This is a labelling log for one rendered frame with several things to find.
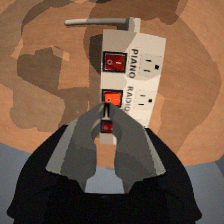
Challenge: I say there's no white power strip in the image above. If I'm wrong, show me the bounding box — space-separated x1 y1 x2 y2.
65 17 166 144

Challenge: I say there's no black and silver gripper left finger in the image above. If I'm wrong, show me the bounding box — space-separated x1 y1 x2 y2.
6 101 107 219

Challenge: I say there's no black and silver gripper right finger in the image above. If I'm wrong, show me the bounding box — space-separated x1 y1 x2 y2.
107 102 202 221

